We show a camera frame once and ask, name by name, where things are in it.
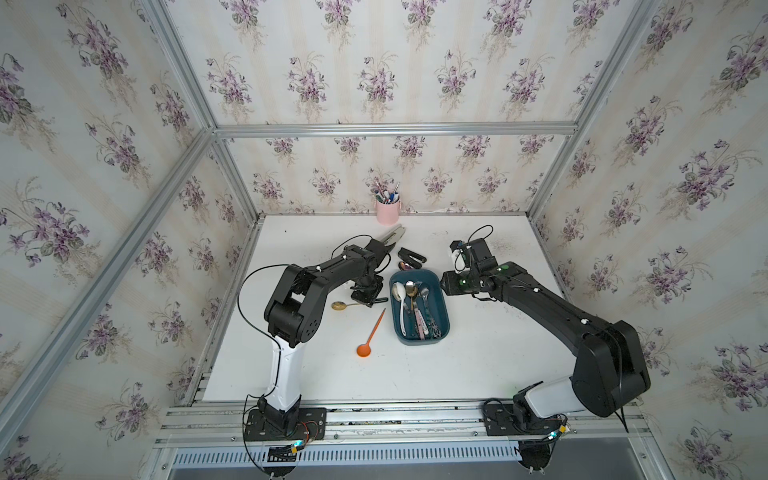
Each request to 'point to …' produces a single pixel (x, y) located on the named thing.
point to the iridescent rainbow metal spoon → (404, 266)
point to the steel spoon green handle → (435, 330)
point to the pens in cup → (385, 197)
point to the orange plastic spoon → (364, 349)
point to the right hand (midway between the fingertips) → (451, 282)
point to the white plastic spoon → (399, 292)
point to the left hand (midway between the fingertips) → (384, 297)
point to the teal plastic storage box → (419, 306)
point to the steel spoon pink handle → (422, 326)
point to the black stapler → (405, 254)
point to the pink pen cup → (388, 214)
